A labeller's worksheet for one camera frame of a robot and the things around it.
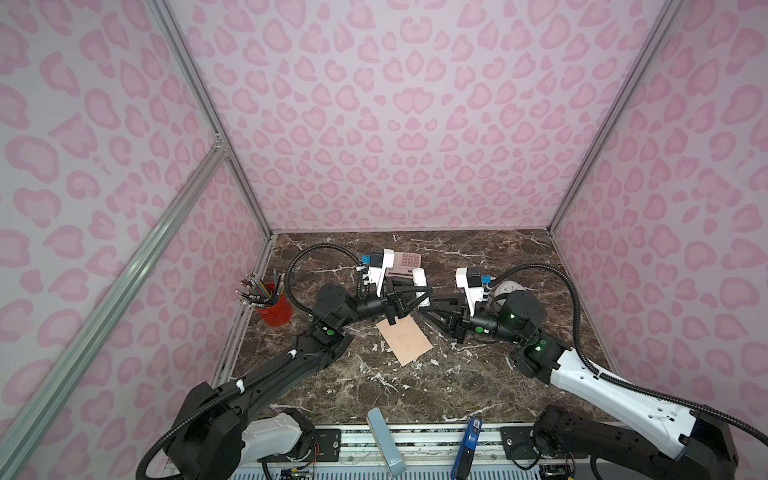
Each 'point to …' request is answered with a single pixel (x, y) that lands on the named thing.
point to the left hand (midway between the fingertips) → (431, 289)
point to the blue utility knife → (467, 448)
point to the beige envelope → (405, 338)
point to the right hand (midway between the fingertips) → (425, 308)
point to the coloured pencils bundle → (254, 292)
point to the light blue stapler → (384, 441)
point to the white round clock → (507, 286)
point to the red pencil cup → (280, 314)
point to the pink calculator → (403, 264)
